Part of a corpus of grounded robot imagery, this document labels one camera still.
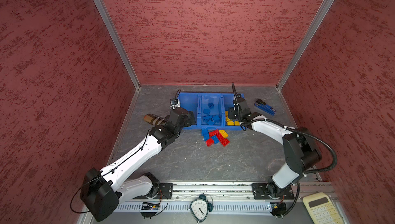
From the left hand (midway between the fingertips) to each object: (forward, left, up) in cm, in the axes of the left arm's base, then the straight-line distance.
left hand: (184, 117), depth 79 cm
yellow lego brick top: (0, -23, -19) cm, 30 cm away
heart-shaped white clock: (-38, -9, -15) cm, 42 cm away
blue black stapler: (+20, -52, -16) cm, 58 cm away
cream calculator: (-38, -64, -17) cm, 77 cm away
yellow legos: (+7, -27, -16) cm, 32 cm away
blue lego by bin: (-1, -11, -17) cm, 20 cm away
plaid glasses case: (+8, +22, -15) cm, 28 cm away
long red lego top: (-6, -23, -18) cm, 30 cm away
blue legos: (+9, -15, -17) cm, 24 cm away
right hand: (+11, -29, -10) cm, 33 cm away
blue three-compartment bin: (+18, -16, -20) cm, 31 cm away
